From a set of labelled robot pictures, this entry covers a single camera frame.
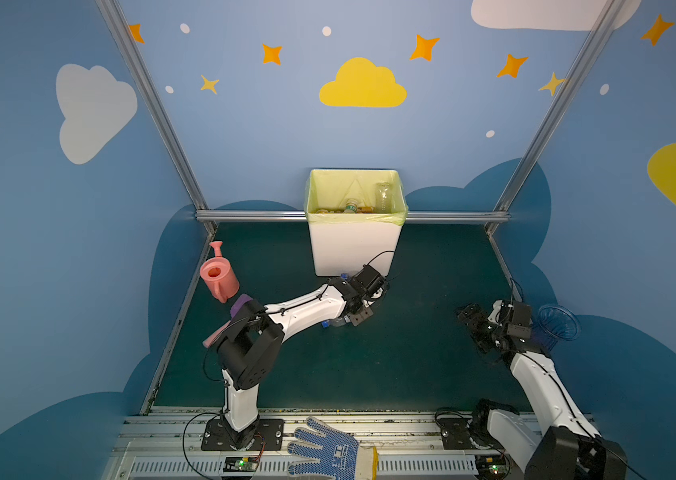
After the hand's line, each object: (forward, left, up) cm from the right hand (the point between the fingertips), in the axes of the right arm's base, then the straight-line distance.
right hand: (467, 315), depth 86 cm
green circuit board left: (-39, +59, -8) cm, 71 cm away
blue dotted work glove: (-35, +36, -8) cm, 51 cm away
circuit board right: (-36, -2, -9) cm, 37 cm away
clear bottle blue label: (-1, +39, -6) cm, 40 cm away
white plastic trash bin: (+18, +37, +7) cm, 42 cm away
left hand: (+3, +31, -1) cm, 31 cm away
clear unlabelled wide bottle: (+35, +25, +14) cm, 46 cm away
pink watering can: (+9, +77, +3) cm, 77 cm away
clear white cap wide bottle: (+32, +35, +13) cm, 49 cm away
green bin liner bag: (+37, +35, +13) cm, 53 cm away
